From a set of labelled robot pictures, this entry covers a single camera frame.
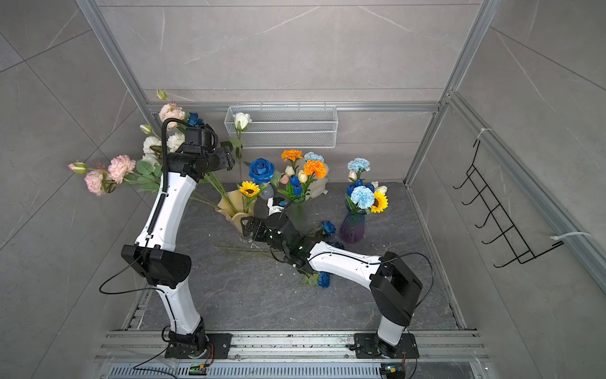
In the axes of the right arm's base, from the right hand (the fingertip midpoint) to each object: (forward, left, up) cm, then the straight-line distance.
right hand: (250, 222), depth 76 cm
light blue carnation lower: (+1, -35, +11) cm, 37 cm away
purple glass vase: (+9, -37, -18) cm, 42 cm away
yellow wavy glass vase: (+13, +10, -7) cm, 18 cm away
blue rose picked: (+10, -27, -20) cm, 35 cm away
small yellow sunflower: (+13, +2, +2) cm, 14 cm away
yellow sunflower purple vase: (+5, -43, +4) cm, 43 cm away
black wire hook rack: (-11, -73, +6) cm, 74 cm away
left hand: (+21, +11, +12) cm, 27 cm away
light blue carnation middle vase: (+21, -21, +10) cm, 31 cm away
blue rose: (-12, -25, -20) cm, 34 cm away
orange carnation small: (+22, -14, +11) cm, 28 cm away
